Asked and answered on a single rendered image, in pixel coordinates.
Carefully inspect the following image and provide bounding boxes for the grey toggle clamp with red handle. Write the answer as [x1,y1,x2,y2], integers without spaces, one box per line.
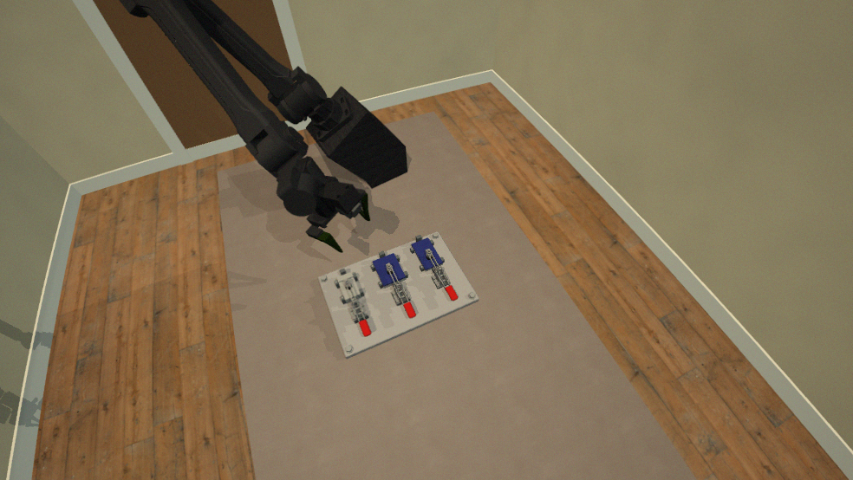
[426,249,458,301]

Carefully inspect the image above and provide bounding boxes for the cream rectangular block with slot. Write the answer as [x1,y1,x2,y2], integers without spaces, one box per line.
[337,272,361,303]

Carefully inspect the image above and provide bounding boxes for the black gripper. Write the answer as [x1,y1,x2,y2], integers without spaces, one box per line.
[306,188,370,253]

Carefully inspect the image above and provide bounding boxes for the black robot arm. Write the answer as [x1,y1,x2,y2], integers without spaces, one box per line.
[120,0,362,219]

